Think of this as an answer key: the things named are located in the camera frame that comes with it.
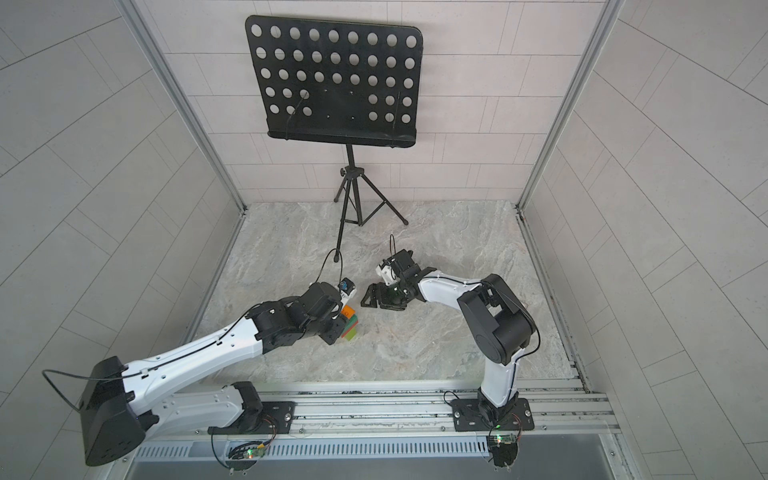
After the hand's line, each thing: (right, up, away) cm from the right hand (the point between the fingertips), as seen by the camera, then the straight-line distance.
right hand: (372, 304), depth 88 cm
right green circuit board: (+32, -28, -20) cm, 47 cm away
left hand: (-5, -1, -10) cm, 11 cm away
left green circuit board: (-27, -28, -22) cm, 45 cm away
